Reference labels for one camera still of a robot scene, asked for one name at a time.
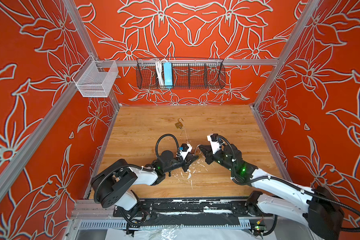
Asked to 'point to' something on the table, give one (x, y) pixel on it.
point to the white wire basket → (95, 78)
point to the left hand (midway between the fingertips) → (197, 155)
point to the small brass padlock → (178, 124)
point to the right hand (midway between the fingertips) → (197, 146)
